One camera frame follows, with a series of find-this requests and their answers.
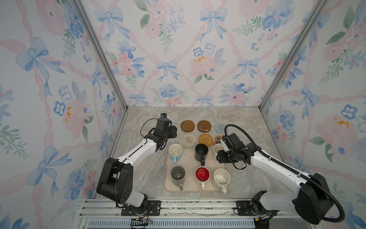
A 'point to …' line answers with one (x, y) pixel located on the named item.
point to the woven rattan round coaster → (206, 139)
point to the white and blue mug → (175, 150)
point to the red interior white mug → (202, 174)
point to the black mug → (200, 153)
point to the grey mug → (177, 175)
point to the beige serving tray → (188, 174)
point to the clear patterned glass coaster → (188, 140)
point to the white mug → (221, 178)
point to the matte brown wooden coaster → (188, 126)
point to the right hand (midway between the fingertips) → (219, 157)
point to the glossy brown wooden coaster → (204, 126)
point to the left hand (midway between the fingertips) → (173, 127)
